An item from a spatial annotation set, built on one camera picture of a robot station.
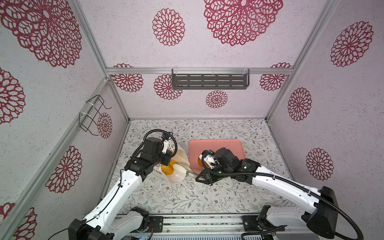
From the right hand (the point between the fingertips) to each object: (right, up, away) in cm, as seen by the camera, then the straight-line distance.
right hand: (197, 177), depth 69 cm
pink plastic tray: (+1, +10, +40) cm, 41 cm away
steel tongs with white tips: (-9, +2, +6) cm, 10 cm away
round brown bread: (+1, +9, -10) cm, 13 cm away
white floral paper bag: (-11, +6, +24) cm, 27 cm away
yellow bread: (-16, -1, +17) cm, 23 cm away
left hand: (-15, +9, +9) cm, 20 cm away
